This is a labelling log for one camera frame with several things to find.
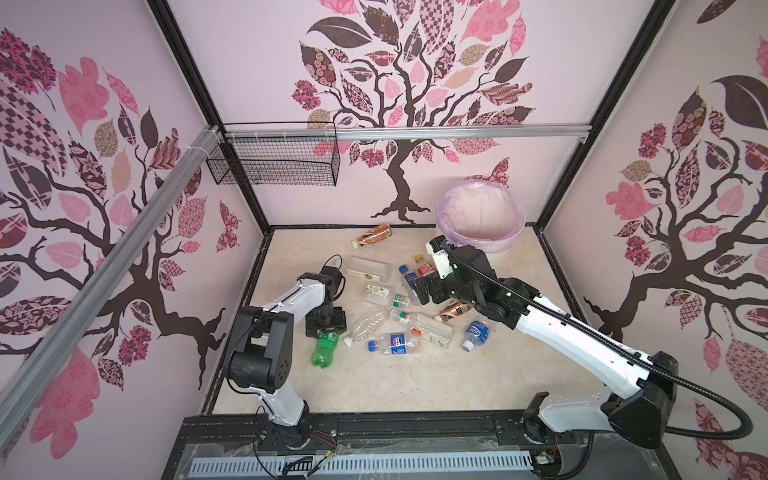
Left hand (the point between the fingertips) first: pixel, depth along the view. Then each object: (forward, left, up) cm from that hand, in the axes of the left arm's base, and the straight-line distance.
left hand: (329, 335), depth 88 cm
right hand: (+7, -28, +24) cm, 37 cm away
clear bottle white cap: (+3, -11, -2) cm, 12 cm away
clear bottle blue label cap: (+20, -24, +1) cm, 32 cm away
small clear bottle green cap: (+12, -15, +2) cm, 20 cm away
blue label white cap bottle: (-1, -44, +4) cm, 44 cm away
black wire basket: (+48, +12, +31) cm, 59 cm away
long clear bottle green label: (0, -31, +2) cm, 31 cm away
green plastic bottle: (-5, +1, 0) cm, 5 cm away
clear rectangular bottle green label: (+27, -11, -2) cm, 29 cm away
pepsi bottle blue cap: (-4, -21, +3) cm, 21 cm away
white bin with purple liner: (+37, -51, +16) cm, 65 cm away
